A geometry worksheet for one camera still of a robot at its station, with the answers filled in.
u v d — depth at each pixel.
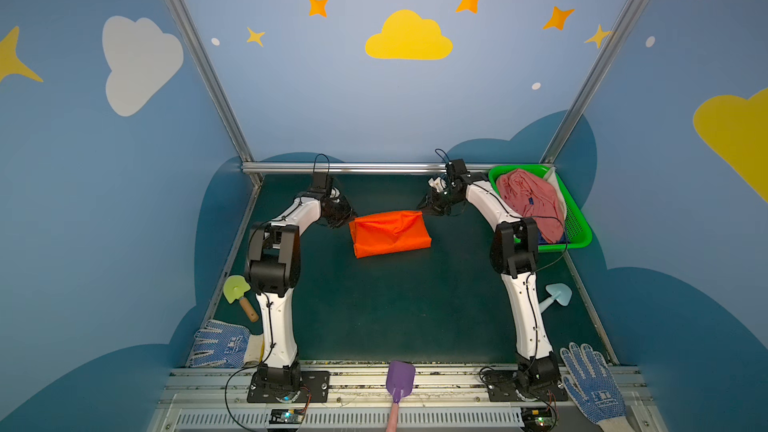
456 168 0.91
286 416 0.71
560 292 0.90
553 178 1.10
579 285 0.98
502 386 0.74
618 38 0.81
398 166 1.33
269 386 0.68
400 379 0.75
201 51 0.84
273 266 0.56
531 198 1.05
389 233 1.02
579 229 0.98
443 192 0.95
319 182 0.85
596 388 0.75
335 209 0.90
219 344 0.80
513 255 0.66
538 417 0.71
